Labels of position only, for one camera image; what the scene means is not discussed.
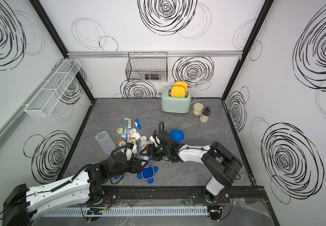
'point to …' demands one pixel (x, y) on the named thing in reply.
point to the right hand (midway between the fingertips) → (142, 157)
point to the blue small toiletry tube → (137, 124)
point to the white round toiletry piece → (136, 135)
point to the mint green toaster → (175, 104)
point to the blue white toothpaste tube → (127, 137)
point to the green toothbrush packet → (128, 123)
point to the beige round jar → (198, 108)
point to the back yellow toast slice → (182, 83)
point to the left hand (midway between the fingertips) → (144, 162)
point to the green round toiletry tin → (119, 130)
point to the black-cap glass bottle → (206, 113)
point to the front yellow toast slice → (178, 91)
